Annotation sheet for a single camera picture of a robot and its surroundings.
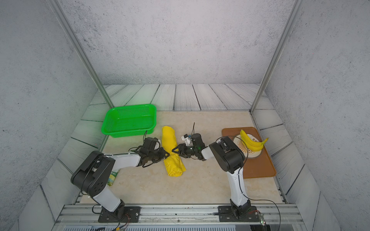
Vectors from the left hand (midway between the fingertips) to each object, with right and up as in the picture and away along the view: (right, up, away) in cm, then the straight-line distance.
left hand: (171, 155), depth 92 cm
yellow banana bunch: (+50, +7, +2) cm, 51 cm away
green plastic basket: (-37, +22, +26) cm, 51 cm away
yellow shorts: (+2, -3, -7) cm, 8 cm away
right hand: (+1, +2, 0) cm, 2 cm away
